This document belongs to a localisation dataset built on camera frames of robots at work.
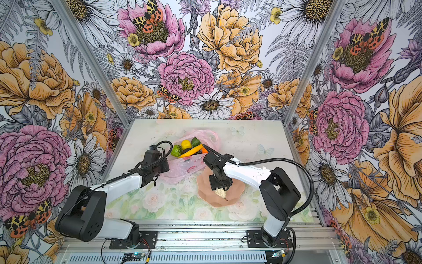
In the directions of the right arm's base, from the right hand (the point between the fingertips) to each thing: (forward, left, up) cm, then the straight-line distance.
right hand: (220, 191), depth 84 cm
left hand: (+15, +30, 0) cm, 33 cm away
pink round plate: (0, -7, -2) cm, 7 cm away
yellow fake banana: (+24, +17, +1) cm, 29 cm away
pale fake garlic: (-2, -1, +4) cm, 4 cm away
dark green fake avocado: (+32, +14, 0) cm, 35 cm away
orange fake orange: (+26, +9, -1) cm, 28 cm away
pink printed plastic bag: (+13, +19, +1) cm, 23 cm away
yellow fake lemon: (+30, +19, +1) cm, 35 cm away
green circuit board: (-25, +38, -5) cm, 46 cm away
